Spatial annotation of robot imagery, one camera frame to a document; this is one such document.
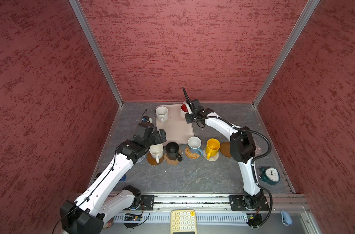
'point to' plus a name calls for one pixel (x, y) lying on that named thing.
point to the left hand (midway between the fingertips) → (157, 137)
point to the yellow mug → (212, 147)
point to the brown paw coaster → (173, 162)
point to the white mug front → (156, 151)
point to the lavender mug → (141, 158)
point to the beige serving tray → (176, 129)
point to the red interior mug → (184, 110)
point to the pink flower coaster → (258, 149)
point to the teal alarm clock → (270, 175)
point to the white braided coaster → (212, 158)
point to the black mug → (172, 150)
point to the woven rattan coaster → (190, 155)
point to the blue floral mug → (194, 143)
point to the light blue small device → (286, 218)
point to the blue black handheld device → (123, 179)
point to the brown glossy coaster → (152, 161)
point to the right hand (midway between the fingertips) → (188, 118)
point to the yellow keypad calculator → (183, 222)
